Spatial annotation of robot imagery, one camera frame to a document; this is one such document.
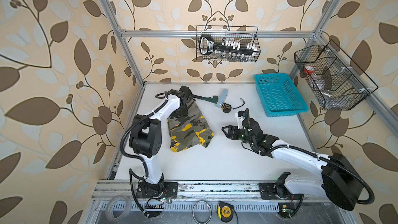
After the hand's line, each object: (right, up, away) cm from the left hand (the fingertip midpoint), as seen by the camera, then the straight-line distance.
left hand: (181, 114), depth 92 cm
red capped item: (+69, +25, -11) cm, 74 cm away
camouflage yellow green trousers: (+3, -11, 0) cm, 11 cm away
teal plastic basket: (+69, +12, +23) cm, 74 cm away
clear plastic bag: (+76, +16, -11) cm, 78 cm away
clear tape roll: (-26, -41, -21) cm, 53 cm away
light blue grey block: (+27, +10, +17) cm, 33 cm away
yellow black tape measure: (+23, -40, -25) cm, 53 cm away
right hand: (+26, -8, -9) cm, 28 cm away
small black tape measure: (+29, +3, +11) cm, 31 cm away
